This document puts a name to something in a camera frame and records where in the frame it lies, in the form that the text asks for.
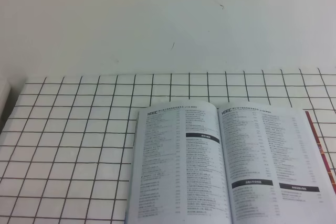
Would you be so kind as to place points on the white grid tablecloth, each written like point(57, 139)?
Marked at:
point(66, 145)

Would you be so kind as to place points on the white show catalogue book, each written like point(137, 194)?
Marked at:
point(240, 163)

